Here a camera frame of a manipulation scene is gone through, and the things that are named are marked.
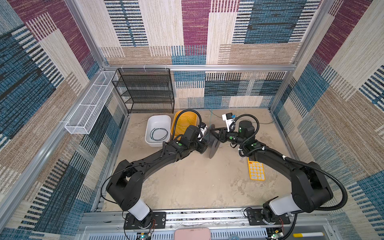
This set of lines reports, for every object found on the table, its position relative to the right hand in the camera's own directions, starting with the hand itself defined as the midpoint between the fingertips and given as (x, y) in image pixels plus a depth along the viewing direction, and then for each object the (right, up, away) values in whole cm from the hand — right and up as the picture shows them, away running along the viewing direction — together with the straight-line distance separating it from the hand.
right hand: (211, 132), depth 81 cm
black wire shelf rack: (-44, +29, +27) cm, 59 cm away
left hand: (-3, -4, +3) cm, 6 cm away
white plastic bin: (-35, +1, +27) cm, 44 cm away
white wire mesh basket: (-76, +6, +9) cm, 76 cm away
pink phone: (-10, -45, -13) cm, 48 cm away
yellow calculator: (+27, -23, +6) cm, 35 cm away
